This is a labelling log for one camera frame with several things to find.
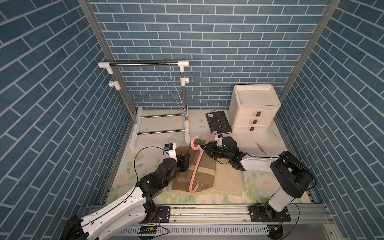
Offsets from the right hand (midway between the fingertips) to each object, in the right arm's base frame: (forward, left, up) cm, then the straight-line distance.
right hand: (201, 147), depth 84 cm
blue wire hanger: (+45, +25, +11) cm, 53 cm away
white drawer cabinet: (+25, -30, +10) cm, 40 cm away
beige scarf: (-14, -16, -12) cm, 24 cm away
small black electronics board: (-39, +23, -16) cm, 48 cm away
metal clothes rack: (+34, +55, -12) cm, 65 cm away
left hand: (-8, +5, +4) cm, 10 cm away
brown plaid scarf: (-16, +9, -9) cm, 21 cm away
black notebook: (+30, -11, -12) cm, 34 cm away
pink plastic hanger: (-18, +2, -9) cm, 21 cm away
